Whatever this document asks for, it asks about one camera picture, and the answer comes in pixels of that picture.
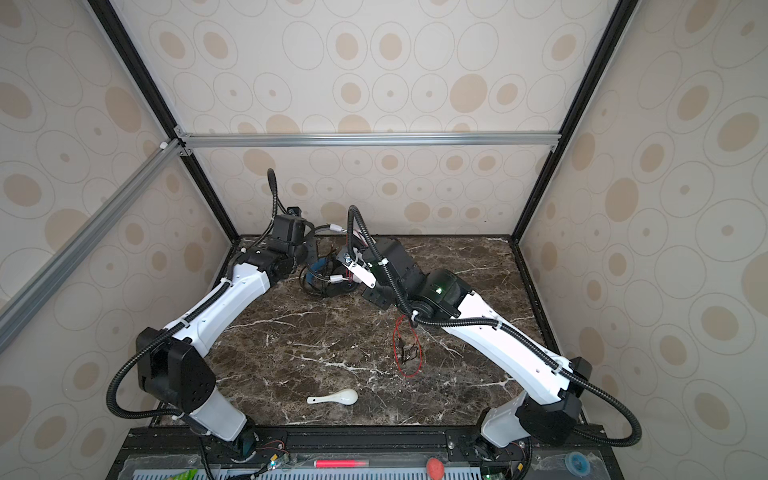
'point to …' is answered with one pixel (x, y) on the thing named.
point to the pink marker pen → (339, 463)
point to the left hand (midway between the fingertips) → (316, 237)
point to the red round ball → (435, 469)
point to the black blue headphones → (315, 278)
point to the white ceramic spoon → (345, 397)
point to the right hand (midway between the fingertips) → (375, 270)
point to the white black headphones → (337, 273)
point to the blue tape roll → (577, 463)
